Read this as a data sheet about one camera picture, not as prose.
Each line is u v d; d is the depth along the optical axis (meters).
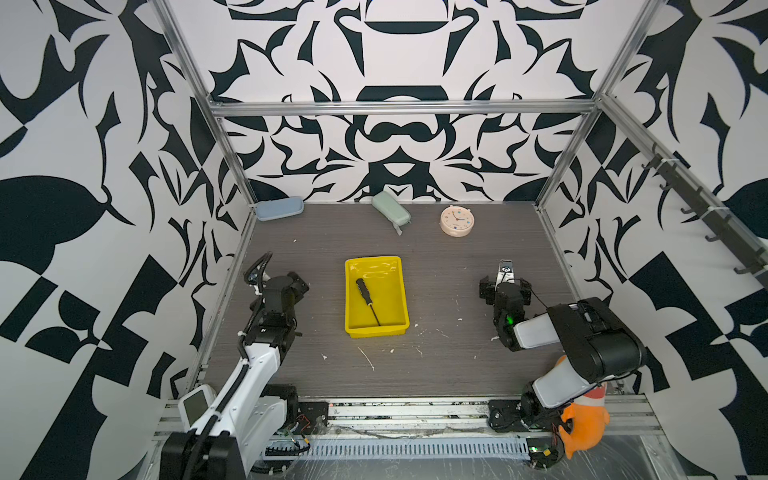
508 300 0.72
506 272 0.81
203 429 0.41
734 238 0.55
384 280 0.97
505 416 0.74
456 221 1.11
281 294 0.61
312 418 0.74
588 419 0.70
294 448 0.73
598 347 0.46
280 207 1.19
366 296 0.94
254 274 0.66
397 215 1.13
